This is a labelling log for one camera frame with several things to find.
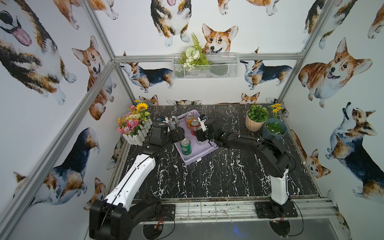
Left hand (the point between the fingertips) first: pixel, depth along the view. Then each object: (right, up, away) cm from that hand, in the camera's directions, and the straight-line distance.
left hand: (175, 127), depth 82 cm
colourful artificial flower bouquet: (-28, +2, +6) cm, 29 cm away
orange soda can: (+6, +5, +19) cm, 21 cm away
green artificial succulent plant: (+51, +8, +16) cm, 54 cm away
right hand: (+15, +1, +13) cm, 19 cm away
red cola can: (+10, +1, +14) cm, 18 cm away
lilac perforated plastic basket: (+13, -15, +13) cm, 24 cm away
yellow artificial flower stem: (+62, +12, +13) cm, 64 cm away
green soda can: (+5, -11, +6) cm, 14 cm away
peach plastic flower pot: (+48, 0, +18) cm, 51 cm away
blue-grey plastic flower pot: (+62, -1, +16) cm, 64 cm away
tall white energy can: (-4, +2, +14) cm, 14 cm away
